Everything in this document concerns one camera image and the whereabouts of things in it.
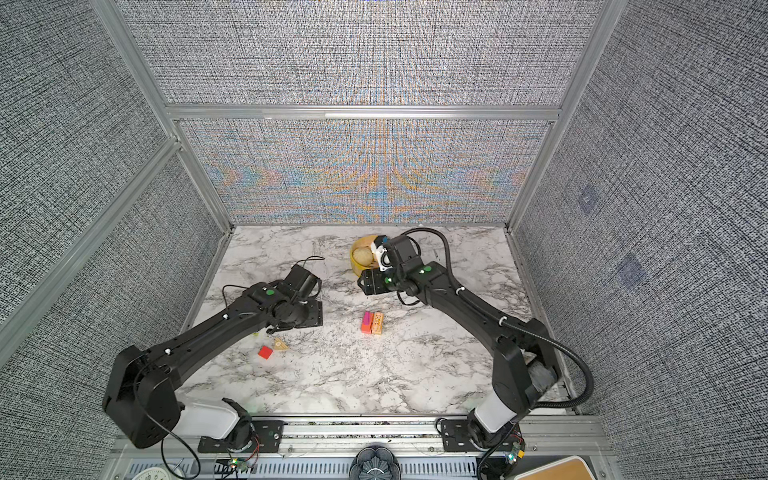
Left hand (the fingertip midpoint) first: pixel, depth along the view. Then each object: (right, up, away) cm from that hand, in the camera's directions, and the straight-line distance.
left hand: (314, 318), depth 84 cm
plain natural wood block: (+18, -3, +7) cm, 19 cm away
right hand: (+16, +11, 0) cm, 19 cm away
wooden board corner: (+60, -29, -18) cm, 69 cm away
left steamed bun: (+12, +18, +20) cm, 29 cm away
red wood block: (-15, -11, +4) cm, 19 cm away
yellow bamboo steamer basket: (+12, +23, +26) cm, 37 cm away
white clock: (-31, -30, -18) cm, 47 cm away
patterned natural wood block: (-11, -9, +4) cm, 15 cm away
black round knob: (+17, -30, -15) cm, 38 cm away
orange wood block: (+14, -3, +8) cm, 17 cm away
